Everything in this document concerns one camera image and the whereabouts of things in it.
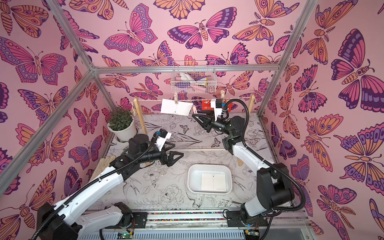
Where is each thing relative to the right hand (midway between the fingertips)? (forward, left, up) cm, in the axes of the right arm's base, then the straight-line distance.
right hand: (195, 114), depth 67 cm
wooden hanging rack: (-3, -27, -38) cm, 47 cm away
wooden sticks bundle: (-9, +58, -37) cm, 69 cm away
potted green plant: (+13, +47, -22) cm, 54 cm away
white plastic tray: (-11, +1, -37) cm, 39 cm away
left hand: (-10, +7, -13) cm, 18 cm away
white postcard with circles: (-17, -10, -38) cm, 43 cm away
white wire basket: (+38, +2, -4) cm, 38 cm away
